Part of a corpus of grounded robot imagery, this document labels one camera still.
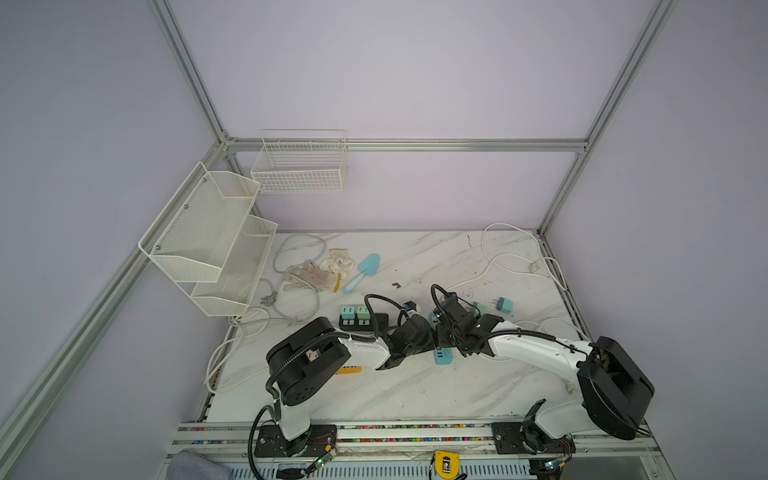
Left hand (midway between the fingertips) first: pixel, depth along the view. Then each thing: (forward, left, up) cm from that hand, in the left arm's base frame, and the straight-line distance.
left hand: (436, 340), depth 89 cm
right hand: (+1, -1, +3) cm, 3 cm away
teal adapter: (+7, +27, +4) cm, 28 cm away
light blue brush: (+30, +22, -2) cm, 38 cm away
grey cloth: (-31, +60, 0) cm, 68 cm away
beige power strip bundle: (+25, +38, -1) cm, 46 cm away
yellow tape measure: (-31, 0, 0) cm, 31 cm away
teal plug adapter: (+13, -25, -1) cm, 28 cm away
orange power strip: (-9, +25, -1) cm, 27 cm away
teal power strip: (-5, -2, 0) cm, 5 cm away
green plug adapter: (+12, -16, -2) cm, 20 cm away
